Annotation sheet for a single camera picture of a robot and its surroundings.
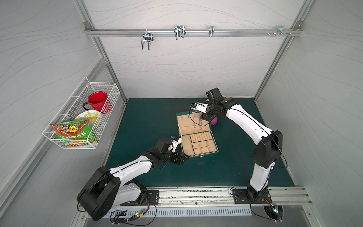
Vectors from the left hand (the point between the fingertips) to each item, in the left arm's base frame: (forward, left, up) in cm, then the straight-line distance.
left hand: (184, 156), depth 82 cm
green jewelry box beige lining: (+14, -8, -1) cm, 16 cm away
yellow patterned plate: (+8, +45, +27) cm, 53 cm away
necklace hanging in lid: (+21, -10, +6) cm, 24 cm away
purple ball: (+27, -22, -1) cm, 35 cm away
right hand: (+25, -12, +15) cm, 31 cm away
